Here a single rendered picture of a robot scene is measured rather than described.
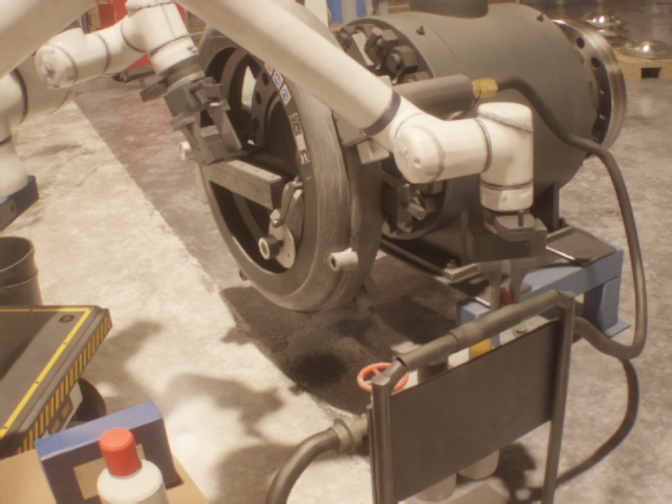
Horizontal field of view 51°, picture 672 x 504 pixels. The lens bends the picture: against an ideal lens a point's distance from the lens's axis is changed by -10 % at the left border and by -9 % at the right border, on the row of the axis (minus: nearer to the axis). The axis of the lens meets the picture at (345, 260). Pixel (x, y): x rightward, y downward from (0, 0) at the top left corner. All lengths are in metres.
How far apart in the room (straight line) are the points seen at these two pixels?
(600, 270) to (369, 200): 0.81
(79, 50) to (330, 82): 0.48
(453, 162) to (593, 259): 0.95
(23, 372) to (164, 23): 0.77
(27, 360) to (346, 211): 0.76
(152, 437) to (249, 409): 1.03
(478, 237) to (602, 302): 0.95
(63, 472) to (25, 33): 0.54
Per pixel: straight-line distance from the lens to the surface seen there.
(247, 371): 2.09
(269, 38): 1.16
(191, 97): 1.37
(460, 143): 1.15
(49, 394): 1.54
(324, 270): 1.58
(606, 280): 2.12
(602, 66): 2.24
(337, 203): 1.48
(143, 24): 1.43
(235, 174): 1.80
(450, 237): 1.93
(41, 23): 0.98
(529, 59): 1.93
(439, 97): 1.48
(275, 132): 1.93
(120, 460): 0.69
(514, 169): 1.20
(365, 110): 1.22
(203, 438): 1.86
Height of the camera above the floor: 1.09
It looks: 24 degrees down
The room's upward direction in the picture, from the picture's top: 5 degrees counter-clockwise
